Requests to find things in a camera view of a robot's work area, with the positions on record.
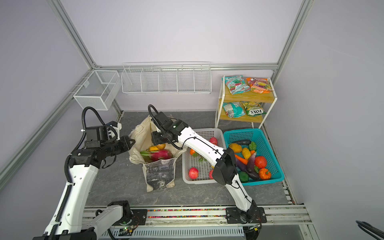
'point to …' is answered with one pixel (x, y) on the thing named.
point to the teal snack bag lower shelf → (233, 109)
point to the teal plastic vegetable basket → (262, 149)
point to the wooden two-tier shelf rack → (267, 100)
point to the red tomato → (260, 162)
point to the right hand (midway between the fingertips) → (156, 140)
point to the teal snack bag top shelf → (236, 84)
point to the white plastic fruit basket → (197, 167)
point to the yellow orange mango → (153, 148)
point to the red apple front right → (210, 174)
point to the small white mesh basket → (98, 90)
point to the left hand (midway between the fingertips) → (134, 142)
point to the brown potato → (161, 146)
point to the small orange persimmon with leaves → (193, 153)
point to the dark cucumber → (243, 142)
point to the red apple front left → (193, 173)
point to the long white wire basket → (169, 77)
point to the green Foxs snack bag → (253, 108)
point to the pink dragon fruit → (149, 156)
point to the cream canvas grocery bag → (159, 174)
